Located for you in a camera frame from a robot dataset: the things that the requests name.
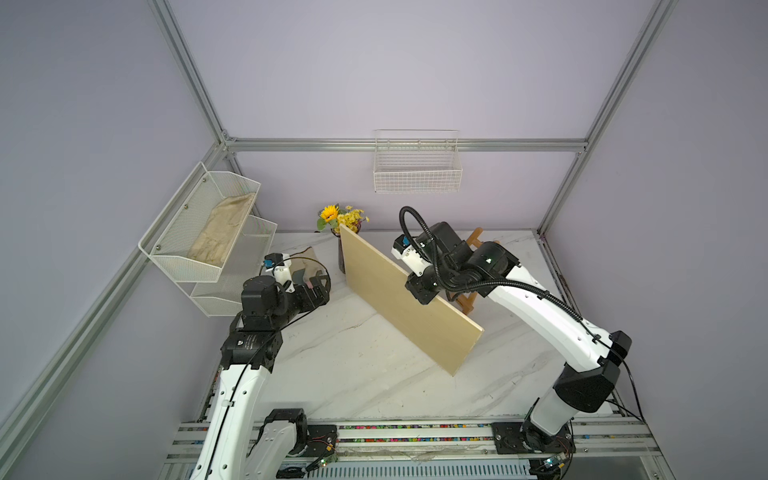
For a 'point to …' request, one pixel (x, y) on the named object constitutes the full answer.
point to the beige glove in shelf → (225, 219)
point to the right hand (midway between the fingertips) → (413, 287)
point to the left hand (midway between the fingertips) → (314, 287)
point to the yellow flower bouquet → (332, 217)
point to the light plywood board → (444, 333)
